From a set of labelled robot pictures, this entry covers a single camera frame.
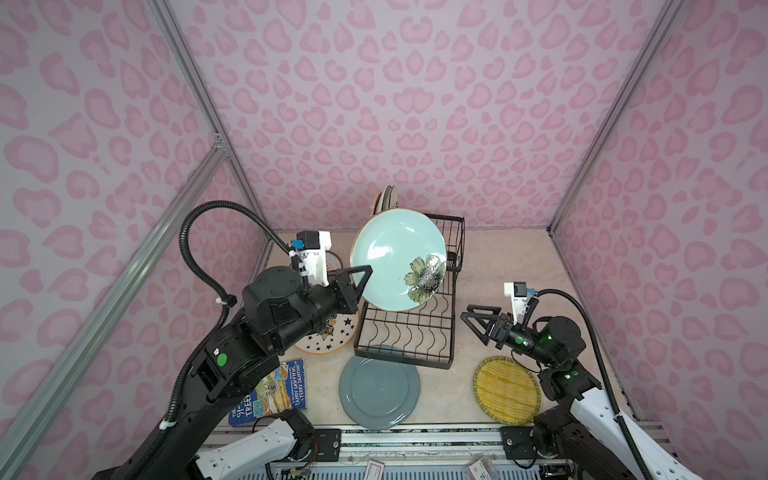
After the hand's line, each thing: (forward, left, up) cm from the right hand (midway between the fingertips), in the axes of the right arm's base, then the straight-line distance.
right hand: (468, 316), depth 67 cm
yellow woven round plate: (-8, -14, -27) cm, 31 cm away
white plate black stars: (+8, +35, -26) cm, 44 cm away
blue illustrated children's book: (-10, +46, -24) cm, 53 cm away
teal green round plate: (-10, +21, -25) cm, 34 cm away
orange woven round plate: (+27, +22, +10) cm, 36 cm away
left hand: (0, +20, +18) cm, 27 cm away
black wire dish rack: (+6, +8, -24) cm, 26 cm away
